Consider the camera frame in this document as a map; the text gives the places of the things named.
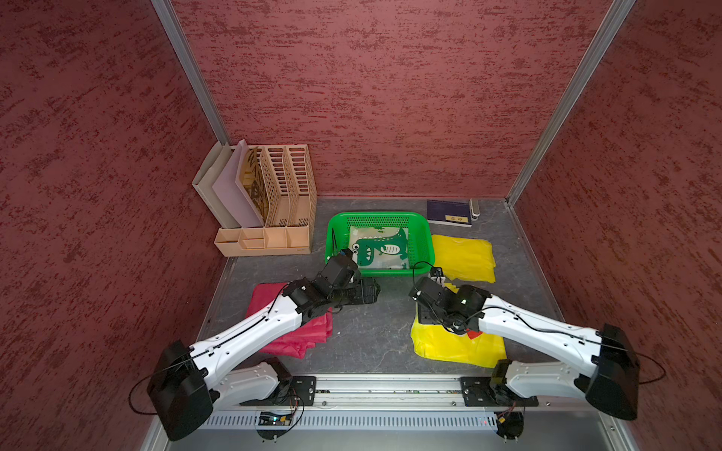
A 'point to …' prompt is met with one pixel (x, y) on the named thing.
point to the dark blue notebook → (448, 212)
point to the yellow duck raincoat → (433, 340)
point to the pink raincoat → (312, 332)
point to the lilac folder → (229, 192)
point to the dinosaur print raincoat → (376, 247)
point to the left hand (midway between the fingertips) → (365, 295)
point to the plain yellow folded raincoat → (464, 258)
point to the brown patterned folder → (254, 181)
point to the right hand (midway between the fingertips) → (429, 316)
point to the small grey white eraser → (472, 214)
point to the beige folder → (205, 179)
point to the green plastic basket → (420, 233)
